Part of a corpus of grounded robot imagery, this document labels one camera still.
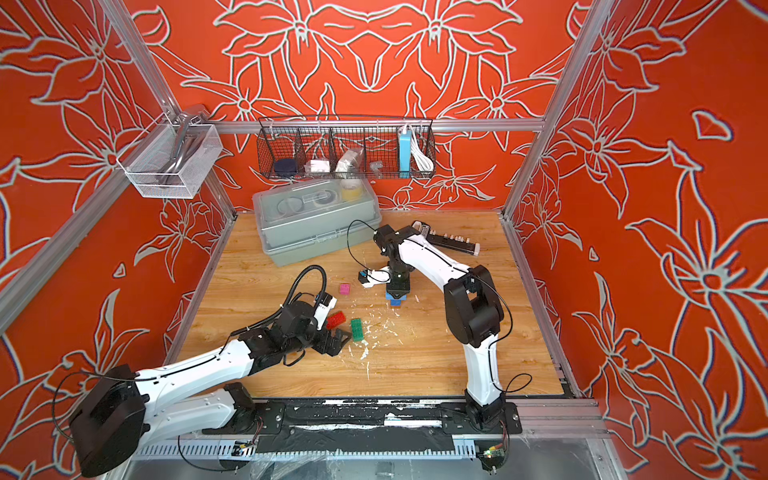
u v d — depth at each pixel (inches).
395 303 36.7
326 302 28.8
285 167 37.9
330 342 28.5
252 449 28.4
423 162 35.4
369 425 28.7
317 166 34.1
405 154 34.4
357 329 34.4
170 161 32.8
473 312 20.3
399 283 31.3
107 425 15.8
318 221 36.4
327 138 37.5
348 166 35.4
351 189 41.6
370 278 31.2
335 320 35.2
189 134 33.8
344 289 38.0
